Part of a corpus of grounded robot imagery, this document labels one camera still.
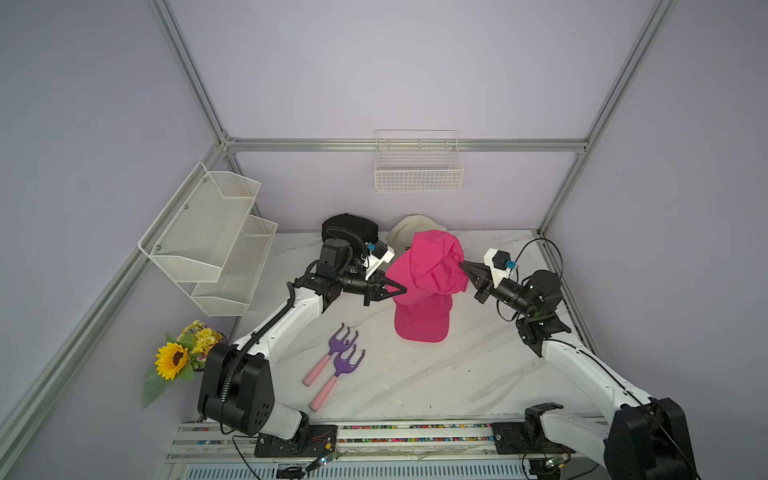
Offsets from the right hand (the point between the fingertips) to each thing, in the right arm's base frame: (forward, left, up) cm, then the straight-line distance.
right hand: (463, 266), depth 75 cm
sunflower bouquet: (-22, +64, -1) cm, 67 cm away
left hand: (-6, +16, -2) cm, 17 cm away
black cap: (+33, +32, -18) cm, 50 cm away
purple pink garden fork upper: (-8, +37, -28) cm, 47 cm away
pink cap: (-4, +9, +5) cm, 11 cm away
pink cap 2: (0, +8, -27) cm, 28 cm away
